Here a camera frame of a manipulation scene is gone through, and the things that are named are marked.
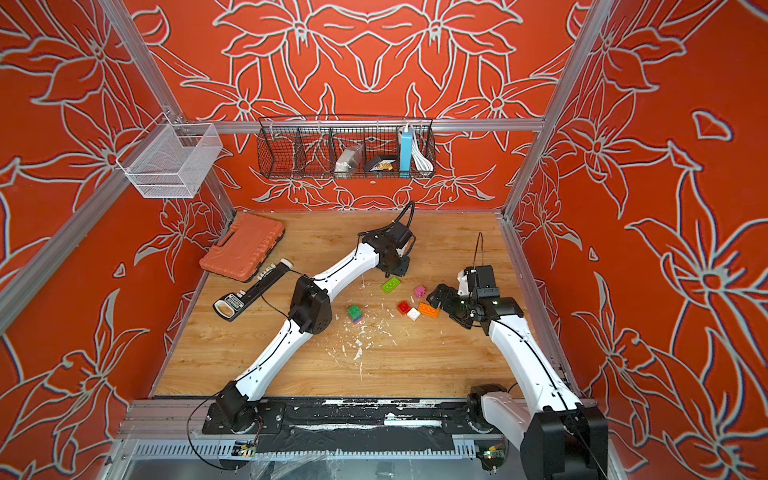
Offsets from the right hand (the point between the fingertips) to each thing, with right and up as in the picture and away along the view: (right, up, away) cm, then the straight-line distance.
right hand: (432, 302), depth 81 cm
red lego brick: (-7, -4, +10) cm, 13 cm away
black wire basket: (-26, +48, +17) cm, 58 cm away
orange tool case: (-63, +15, +23) cm, 69 cm away
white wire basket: (-81, +42, +11) cm, 92 cm away
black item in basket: (-14, +40, +6) cm, 43 cm away
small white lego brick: (-4, -6, +9) cm, 12 cm away
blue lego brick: (-22, -7, +8) cm, 24 cm away
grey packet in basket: (-25, +41, +10) cm, 49 cm away
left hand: (-6, +8, +20) cm, 23 cm away
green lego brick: (-22, -4, +6) cm, 23 cm away
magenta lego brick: (-2, +1, +14) cm, 14 cm away
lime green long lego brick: (-11, +2, +17) cm, 20 cm away
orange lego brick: (0, -5, +11) cm, 12 cm away
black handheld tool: (-63, -4, +12) cm, 64 cm away
